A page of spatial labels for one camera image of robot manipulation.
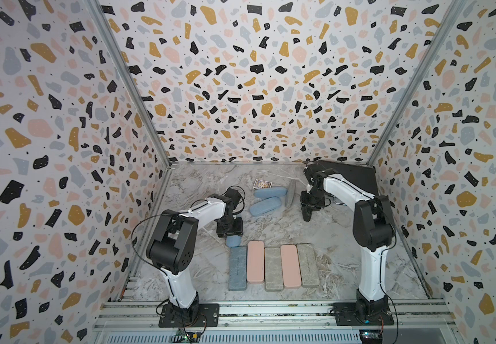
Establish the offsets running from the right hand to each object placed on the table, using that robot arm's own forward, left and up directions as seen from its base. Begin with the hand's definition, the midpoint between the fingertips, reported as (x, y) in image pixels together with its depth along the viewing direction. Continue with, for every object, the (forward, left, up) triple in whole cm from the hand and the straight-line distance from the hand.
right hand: (304, 207), depth 98 cm
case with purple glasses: (+1, +18, -1) cm, 18 cm away
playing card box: (+15, +20, -2) cm, 25 cm away
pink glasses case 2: (-27, +8, -2) cm, 28 cm away
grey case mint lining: (-28, +28, -1) cm, 40 cm away
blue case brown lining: (+9, +17, -1) cm, 20 cm away
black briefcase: (+27, -38, -9) cm, 47 cm away
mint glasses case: (-30, +14, -1) cm, 33 cm away
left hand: (-13, +29, -2) cm, 32 cm away
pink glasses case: (-25, +21, -1) cm, 33 cm away
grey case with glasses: (+8, +6, +1) cm, 10 cm away
